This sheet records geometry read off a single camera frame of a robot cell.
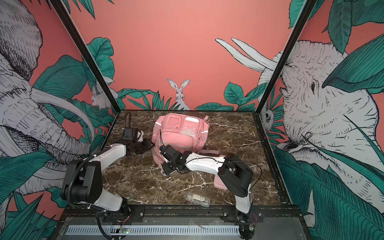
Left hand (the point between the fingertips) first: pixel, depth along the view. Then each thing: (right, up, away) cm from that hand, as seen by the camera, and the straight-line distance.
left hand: (153, 143), depth 92 cm
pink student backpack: (+18, +6, +10) cm, 21 cm away
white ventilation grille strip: (-22, -39, -21) cm, 50 cm away
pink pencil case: (+39, -21, -9) cm, 46 cm away
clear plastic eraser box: (+27, -28, -14) cm, 42 cm away
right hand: (+8, -12, -9) cm, 17 cm away
